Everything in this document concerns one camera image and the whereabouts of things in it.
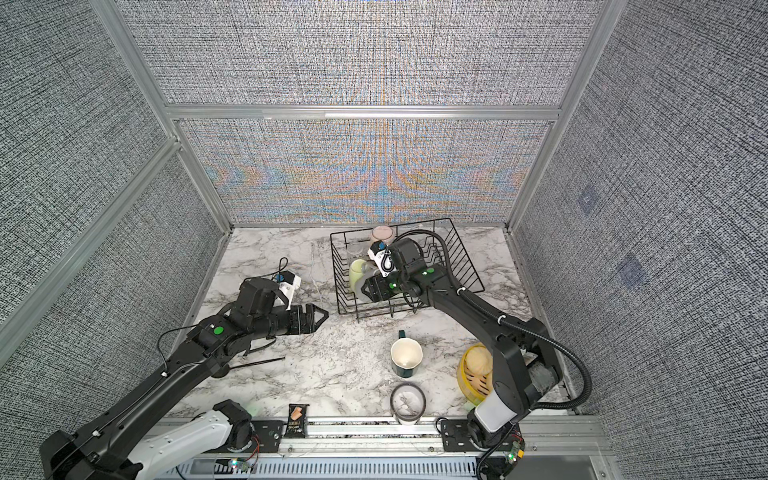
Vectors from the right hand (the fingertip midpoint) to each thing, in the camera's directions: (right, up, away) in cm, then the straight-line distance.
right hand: (374, 281), depth 84 cm
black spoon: (-33, -22, -1) cm, 40 cm away
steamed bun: (+28, -21, -6) cm, 35 cm away
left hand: (-14, -8, -10) cm, 19 cm away
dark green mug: (+9, -21, +1) cm, 23 cm away
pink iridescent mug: (+2, +15, +15) cm, 21 cm away
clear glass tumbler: (-7, +10, +19) cm, 22 cm away
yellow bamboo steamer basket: (+26, -27, -7) cm, 38 cm away
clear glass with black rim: (+9, -32, -6) cm, 33 cm away
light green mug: (-6, +3, +7) cm, 10 cm away
